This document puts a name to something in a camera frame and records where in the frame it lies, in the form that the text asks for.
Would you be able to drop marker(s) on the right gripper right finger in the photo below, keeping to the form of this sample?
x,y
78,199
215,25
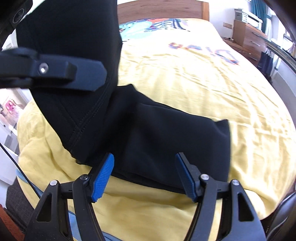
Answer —
x,y
226,200

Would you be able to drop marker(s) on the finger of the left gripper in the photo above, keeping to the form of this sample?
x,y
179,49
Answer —
x,y
27,69

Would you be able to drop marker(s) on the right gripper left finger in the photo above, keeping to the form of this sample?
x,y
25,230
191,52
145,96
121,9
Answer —
x,y
50,219

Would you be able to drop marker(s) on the wooden headboard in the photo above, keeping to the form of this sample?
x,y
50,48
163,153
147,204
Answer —
x,y
160,9

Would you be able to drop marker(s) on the wooden drawer cabinet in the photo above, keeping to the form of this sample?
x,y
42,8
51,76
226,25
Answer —
x,y
248,41

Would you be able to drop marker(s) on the dark hanging bag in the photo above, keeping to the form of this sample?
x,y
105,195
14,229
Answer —
x,y
265,63

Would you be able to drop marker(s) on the white printer box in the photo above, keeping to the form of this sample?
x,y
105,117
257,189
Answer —
x,y
248,17

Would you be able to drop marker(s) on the glass top desk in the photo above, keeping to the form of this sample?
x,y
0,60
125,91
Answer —
x,y
281,53

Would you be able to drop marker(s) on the pink plastic stool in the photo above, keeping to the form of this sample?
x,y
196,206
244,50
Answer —
x,y
11,107

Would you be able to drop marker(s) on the black pants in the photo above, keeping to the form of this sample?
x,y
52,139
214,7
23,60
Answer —
x,y
143,136

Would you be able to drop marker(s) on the yellow cartoon bed cover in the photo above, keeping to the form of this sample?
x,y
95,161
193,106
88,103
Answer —
x,y
177,72

